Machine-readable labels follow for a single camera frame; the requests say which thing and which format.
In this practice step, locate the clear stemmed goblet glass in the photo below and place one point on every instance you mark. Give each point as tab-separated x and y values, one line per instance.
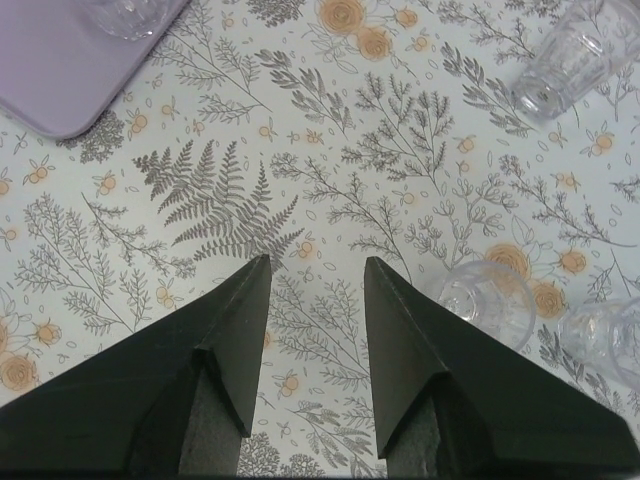
584	332

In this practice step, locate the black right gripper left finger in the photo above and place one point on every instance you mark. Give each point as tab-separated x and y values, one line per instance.
176	398

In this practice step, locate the floral patterned table mat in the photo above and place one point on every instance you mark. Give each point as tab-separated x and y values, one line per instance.
319	133

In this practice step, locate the clear wine glass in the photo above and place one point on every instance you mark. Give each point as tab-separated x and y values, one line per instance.
623	344

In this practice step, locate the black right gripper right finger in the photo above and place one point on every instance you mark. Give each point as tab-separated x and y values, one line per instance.
450	400

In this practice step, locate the clear back tumbler glass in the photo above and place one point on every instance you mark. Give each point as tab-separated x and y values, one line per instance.
590	43

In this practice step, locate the purple rectangular tray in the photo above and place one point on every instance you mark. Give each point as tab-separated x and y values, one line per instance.
59	70

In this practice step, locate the tall clear drinking glass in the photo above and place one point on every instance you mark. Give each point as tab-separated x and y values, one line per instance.
490	296

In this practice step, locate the clear faceted tumbler glass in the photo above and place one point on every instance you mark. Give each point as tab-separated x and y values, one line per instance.
127	19

